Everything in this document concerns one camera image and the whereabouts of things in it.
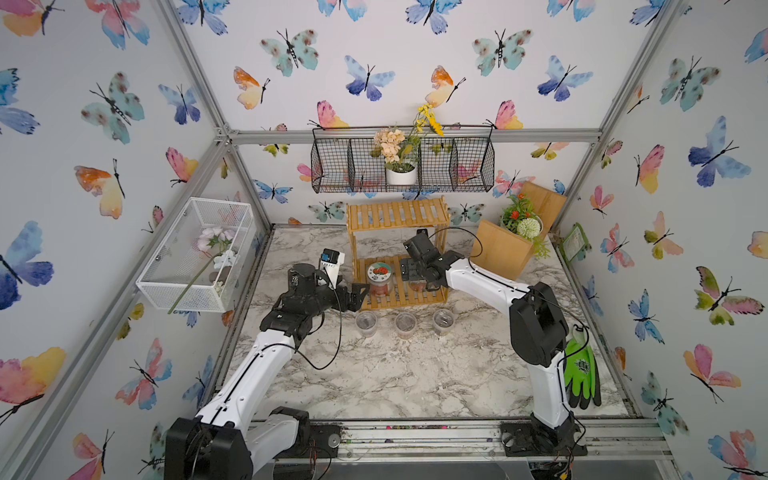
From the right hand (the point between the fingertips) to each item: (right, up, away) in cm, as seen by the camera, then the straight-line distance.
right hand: (420, 262), depth 95 cm
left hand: (-18, -4, -15) cm, 24 cm away
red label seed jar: (-5, -18, -6) cm, 20 cm away
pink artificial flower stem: (-53, +6, -20) cm, 57 cm away
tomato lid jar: (-13, -4, -2) cm, 14 cm away
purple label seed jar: (-16, -18, -6) cm, 25 cm away
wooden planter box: (+23, +3, -10) cm, 25 cm away
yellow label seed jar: (+6, -18, -6) cm, 20 cm away
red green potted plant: (+30, +13, -3) cm, 33 cm away
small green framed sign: (+58, +6, +16) cm, 60 cm away
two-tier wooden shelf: (-8, +14, -8) cm, 18 cm away
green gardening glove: (+43, -31, -12) cm, 54 cm away
